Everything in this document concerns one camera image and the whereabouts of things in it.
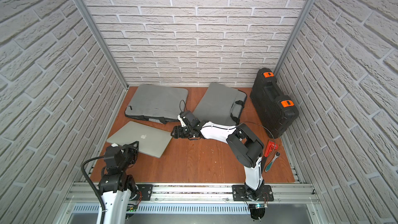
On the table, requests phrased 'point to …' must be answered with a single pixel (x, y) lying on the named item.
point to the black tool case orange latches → (275, 110)
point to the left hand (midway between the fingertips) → (140, 138)
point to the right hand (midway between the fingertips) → (177, 133)
